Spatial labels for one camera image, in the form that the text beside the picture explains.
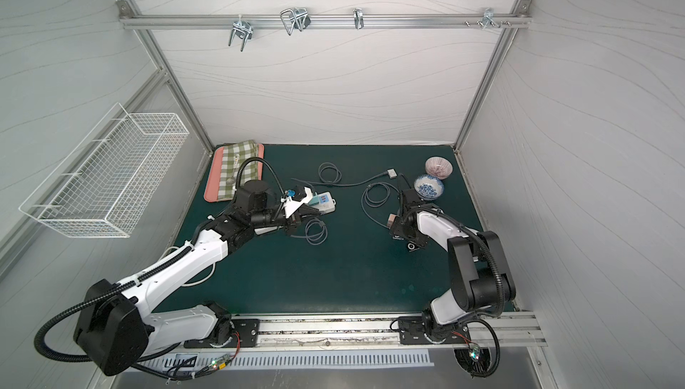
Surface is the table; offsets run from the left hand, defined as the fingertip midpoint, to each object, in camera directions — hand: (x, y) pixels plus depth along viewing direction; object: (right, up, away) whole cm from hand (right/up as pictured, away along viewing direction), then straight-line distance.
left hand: (316, 210), depth 75 cm
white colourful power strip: (+1, -1, +23) cm, 23 cm away
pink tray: (-46, +5, +31) cm, 56 cm away
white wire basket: (-55, +7, -8) cm, 56 cm away
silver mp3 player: (+28, +10, +36) cm, 47 cm away
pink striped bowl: (+48, +13, +36) cm, 61 cm away
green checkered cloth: (-41, +18, +40) cm, 60 cm away
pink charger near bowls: (+25, -6, +20) cm, 33 cm away
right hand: (+30, -11, +18) cm, 36 cm away
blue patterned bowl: (+41, +4, +30) cm, 51 cm away
